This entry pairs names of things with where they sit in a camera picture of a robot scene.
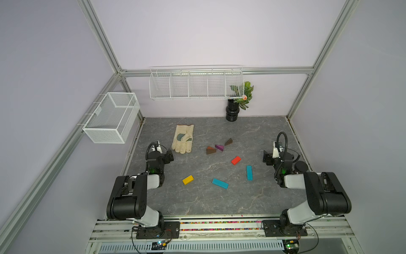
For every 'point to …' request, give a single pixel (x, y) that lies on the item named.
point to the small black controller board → (159, 245)
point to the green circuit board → (291, 245)
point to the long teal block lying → (220, 183)
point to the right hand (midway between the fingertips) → (272, 149)
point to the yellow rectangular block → (188, 180)
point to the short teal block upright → (249, 172)
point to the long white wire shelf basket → (196, 82)
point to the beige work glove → (182, 142)
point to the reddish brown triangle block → (210, 150)
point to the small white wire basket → (112, 120)
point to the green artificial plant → (248, 90)
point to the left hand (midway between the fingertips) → (162, 150)
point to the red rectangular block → (236, 160)
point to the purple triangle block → (220, 147)
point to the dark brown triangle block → (229, 142)
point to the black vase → (232, 110)
